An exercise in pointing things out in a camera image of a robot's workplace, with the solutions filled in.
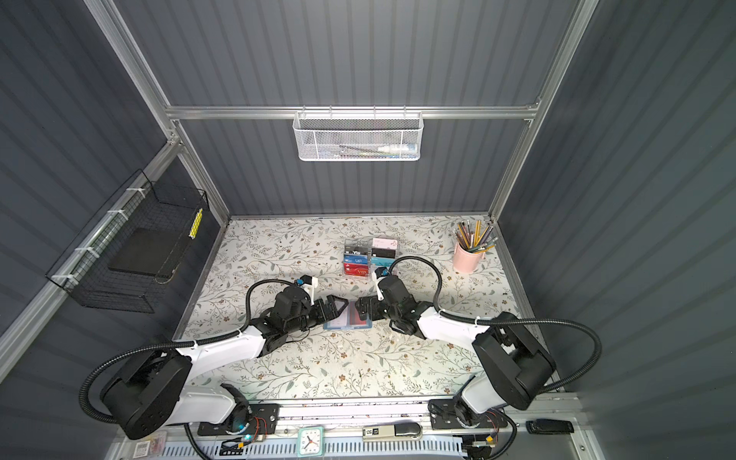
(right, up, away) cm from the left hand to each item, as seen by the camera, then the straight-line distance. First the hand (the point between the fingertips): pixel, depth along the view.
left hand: (342, 306), depth 85 cm
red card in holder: (+3, -5, +6) cm, 9 cm away
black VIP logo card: (+4, +17, +15) cm, 22 cm away
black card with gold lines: (+13, +16, +14) cm, 25 cm away
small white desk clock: (-6, -30, -16) cm, 34 cm away
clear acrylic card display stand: (+7, +20, +27) cm, 34 cm away
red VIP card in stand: (+4, +10, +14) cm, 18 cm away
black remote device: (+52, -25, -17) cm, 60 cm away
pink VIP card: (+13, +19, +14) cm, 27 cm away
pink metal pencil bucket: (+42, +12, +14) cm, 46 cm away
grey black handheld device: (+14, -27, -17) cm, 35 cm away
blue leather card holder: (+8, -7, +4) cm, 11 cm away
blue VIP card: (+3, +13, +14) cm, 20 cm away
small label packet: (-44, -31, -16) cm, 56 cm away
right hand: (+9, 0, +3) cm, 9 cm away
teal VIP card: (+13, +12, +14) cm, 23 cm away
